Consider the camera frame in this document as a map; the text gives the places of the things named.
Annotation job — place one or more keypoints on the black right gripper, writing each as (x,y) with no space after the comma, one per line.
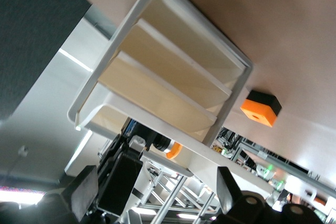
(118,182)

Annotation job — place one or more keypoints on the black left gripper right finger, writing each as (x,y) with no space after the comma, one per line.
(227,190)

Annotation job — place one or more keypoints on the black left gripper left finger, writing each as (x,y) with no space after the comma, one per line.
(86,190)

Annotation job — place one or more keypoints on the long ceiling strip light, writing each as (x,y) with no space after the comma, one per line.
(21,195)

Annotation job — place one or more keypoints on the dark grey felt panel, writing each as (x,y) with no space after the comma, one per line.
(31,37)

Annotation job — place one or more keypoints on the aluminium profile frame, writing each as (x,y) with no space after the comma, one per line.
(170,195)

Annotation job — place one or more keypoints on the white security camera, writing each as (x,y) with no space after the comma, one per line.
(23,151)

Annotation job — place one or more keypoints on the orange button enclosure box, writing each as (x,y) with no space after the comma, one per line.
(265,119)

